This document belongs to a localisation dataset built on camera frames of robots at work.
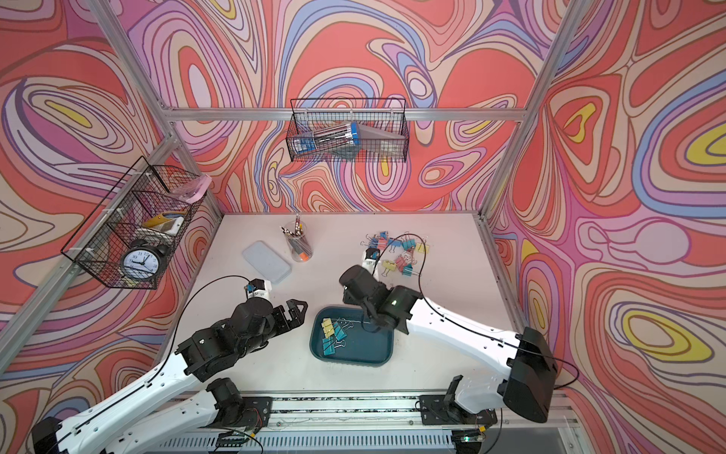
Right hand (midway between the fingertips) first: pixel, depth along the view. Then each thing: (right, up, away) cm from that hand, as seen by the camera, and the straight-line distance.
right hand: (354, 290), depth 77 cm
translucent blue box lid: (-32, +6, +26) cm, 42 cm away
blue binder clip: (+6, +13, +31) cm, 35 cm away
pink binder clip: (+16, +6, +24) cm, 30 cm away
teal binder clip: (-5, -13, +9) cm, 16 cm away
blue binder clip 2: (+15, +13, +32) cm, 38 cm away
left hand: (-14, -5, -3) cm, 15 cm away
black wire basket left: (-60, +13, -4) cm, 61 cm away
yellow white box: (-50, +19, -2) cm, 53 cm away
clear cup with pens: (-20, +13, +21) cm, 32 cm away
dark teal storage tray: (+2, -18, +5) cm, 19 cm away
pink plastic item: (-51, +29, +10) cm, 59 cm away
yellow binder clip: (-8, -12, +7) cm, 16 cm away
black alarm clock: (-51, +9, -9) cm, 53 cm away
